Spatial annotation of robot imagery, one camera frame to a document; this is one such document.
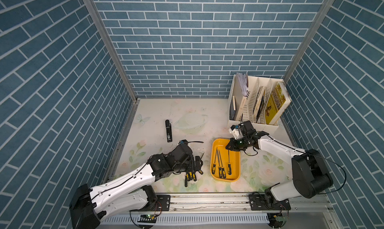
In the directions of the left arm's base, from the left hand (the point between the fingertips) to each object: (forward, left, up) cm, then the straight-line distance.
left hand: (200, 166), depth 74 cm
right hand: (+14, -16, -6) cm, 22 cm away
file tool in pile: (-3, +7, -10) cm, 13 cm away
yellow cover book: (+35, -48, +12) cm, 61 cm away
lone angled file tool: (+1, 0, -11) cm, 11 cm away
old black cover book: (+39, -39, +4) cm, 55 cm away
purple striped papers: (+47, -27, +18) cm, 57 cm away
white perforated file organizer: (+54, -38, -3) cm, 66 cm away
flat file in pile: (-3, +3, -9) cm, 10 cm away
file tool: (0, -11, -11) cm, 16 cm away
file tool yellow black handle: (+5, -8, -11) cm, 15 cm away
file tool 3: (0, -13, -11) cm, 17 cm away
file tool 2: (+4, -17, -8) cm, 19 cm away
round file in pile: (-1, +5, -10) cm, 11 cm away
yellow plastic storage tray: (+6, -15, -12) cm, 20 cm away
